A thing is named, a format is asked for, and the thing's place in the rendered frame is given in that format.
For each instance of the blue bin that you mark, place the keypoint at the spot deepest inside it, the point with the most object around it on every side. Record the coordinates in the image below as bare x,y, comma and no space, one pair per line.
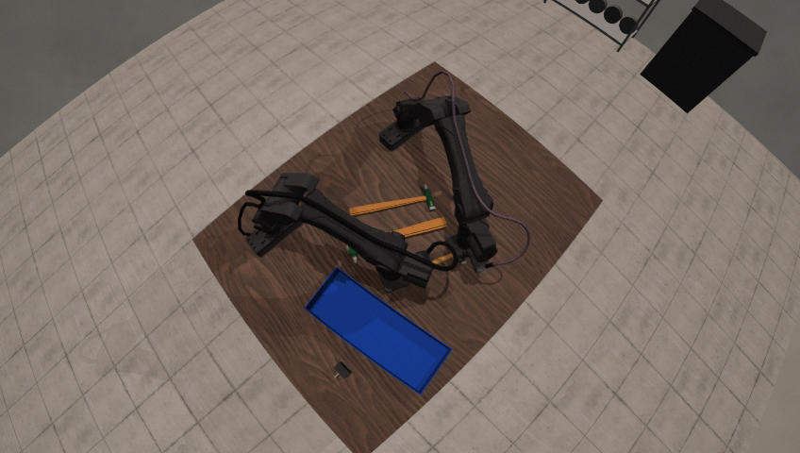
374,328

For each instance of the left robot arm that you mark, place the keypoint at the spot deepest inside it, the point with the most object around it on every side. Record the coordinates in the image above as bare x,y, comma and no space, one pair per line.
469,213

